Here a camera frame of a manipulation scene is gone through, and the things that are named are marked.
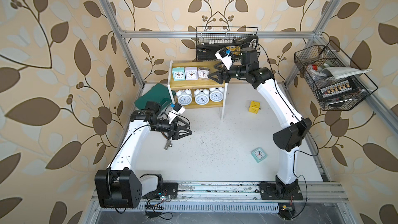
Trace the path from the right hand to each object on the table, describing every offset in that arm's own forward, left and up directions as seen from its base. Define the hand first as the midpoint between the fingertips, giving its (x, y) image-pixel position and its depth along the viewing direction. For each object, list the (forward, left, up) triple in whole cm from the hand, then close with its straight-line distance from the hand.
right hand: (212, 70), depth 76 cm
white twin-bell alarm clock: (-4, +15, -15) cm, 22 cm away
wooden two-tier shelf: (-6, +19, -4) cm, 21 cm away
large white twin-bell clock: (-2, -3, -16) cm, 17 cm away
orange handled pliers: (-22, +26, -36) cm, 49 cm away
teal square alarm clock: (-30, -25, -36) cm, 53 cm away
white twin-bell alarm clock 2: (-4, +6, -15) cm, 17 cm away
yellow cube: (-1, -28, -32) cm, 42 cm away
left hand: (-24, +13, -15) cm, 31 cm away
